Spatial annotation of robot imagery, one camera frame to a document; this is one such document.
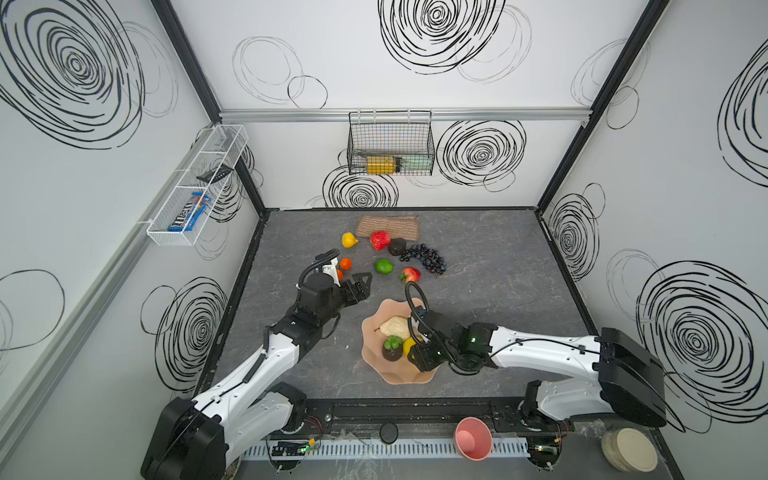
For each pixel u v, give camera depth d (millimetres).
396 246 1041
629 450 643
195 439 386
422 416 754
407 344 793
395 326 825
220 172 803
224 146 929
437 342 612
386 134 963
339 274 978
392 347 788
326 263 723
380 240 1035
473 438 708
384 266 989
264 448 695
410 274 963
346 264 1016
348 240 1055
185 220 697
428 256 1018
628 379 411
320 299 599
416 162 867
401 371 798
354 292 708
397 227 1154
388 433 631
